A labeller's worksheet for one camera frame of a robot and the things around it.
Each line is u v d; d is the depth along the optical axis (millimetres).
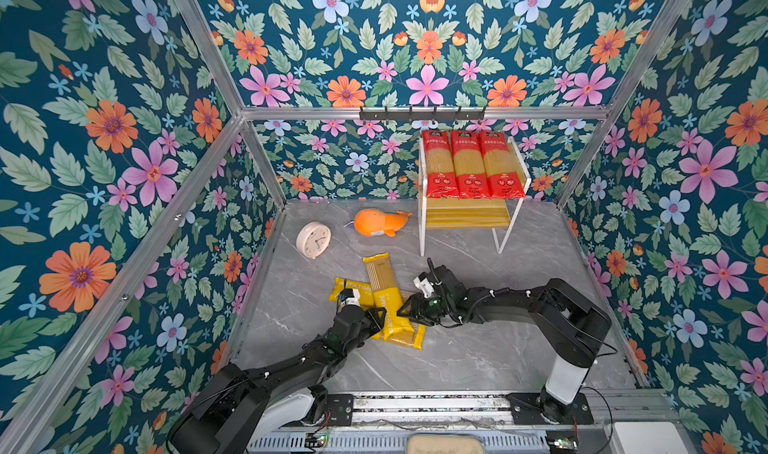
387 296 890
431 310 780
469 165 812
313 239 987
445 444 663
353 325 670
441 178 766
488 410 750
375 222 1045
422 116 941
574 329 486
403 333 822
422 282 855
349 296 790
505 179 766
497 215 941
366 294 926
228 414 436
